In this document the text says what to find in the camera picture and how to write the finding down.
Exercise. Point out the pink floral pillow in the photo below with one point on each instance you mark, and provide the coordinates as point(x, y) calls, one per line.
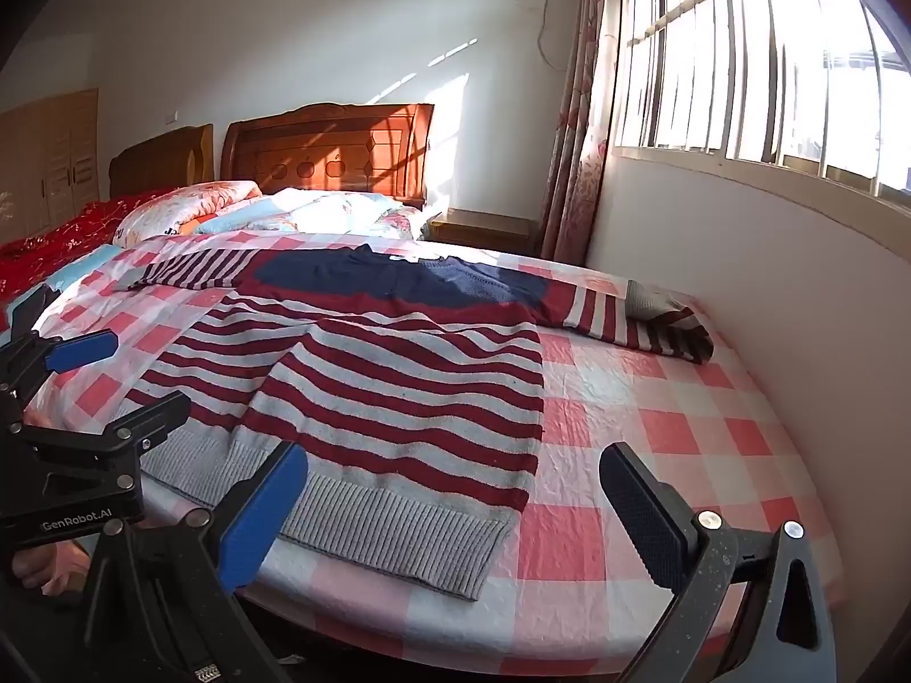
point(185, 208)

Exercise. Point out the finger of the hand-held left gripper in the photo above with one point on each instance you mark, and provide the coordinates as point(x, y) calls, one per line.
point(82, 353)
point(142, 421)

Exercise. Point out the bed with pink checked sheet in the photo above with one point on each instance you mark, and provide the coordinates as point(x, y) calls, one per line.
point(640, 412)

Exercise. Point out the person's left hand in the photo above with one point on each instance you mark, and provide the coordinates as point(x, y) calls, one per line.
point(43, 569)

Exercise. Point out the orange wooden headboard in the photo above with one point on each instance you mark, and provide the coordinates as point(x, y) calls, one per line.
point(327, 156)

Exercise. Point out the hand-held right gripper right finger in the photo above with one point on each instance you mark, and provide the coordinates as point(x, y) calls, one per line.
point(640, 512)

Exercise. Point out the brown wooden headboard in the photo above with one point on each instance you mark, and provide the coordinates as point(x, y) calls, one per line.
point(160, 163)

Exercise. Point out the red grey striped sweater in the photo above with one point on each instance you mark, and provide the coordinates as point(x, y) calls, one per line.
point(398, 398)

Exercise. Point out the wooden nightstand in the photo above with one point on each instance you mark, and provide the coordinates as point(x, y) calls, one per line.
point(484, 231)

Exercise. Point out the white blue patterned pillow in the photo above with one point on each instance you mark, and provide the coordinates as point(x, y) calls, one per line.
point(320, 210)

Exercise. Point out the light wooden wardrobe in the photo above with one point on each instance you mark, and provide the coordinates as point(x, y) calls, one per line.
point(50, 163)

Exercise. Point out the red floral blanket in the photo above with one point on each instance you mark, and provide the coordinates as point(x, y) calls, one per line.
point(50, 242)

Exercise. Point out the barred window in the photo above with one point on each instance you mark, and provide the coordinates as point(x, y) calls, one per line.
point(747, 85)

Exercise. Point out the pink floral curtain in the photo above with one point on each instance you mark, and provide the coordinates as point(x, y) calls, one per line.
point(580, 156)

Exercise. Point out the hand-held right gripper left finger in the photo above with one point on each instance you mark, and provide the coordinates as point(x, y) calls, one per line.
point(260, 519)

